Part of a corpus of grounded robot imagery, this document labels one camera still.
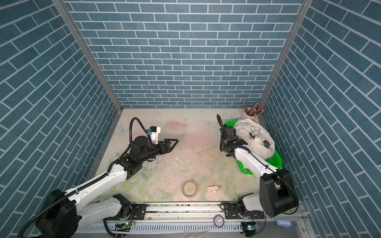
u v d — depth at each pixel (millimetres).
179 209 758
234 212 728
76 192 433
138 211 744
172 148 706
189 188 810
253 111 1054
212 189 804
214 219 718
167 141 693
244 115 1050
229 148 628
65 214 386
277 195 419
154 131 718
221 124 679
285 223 691
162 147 680
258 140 776
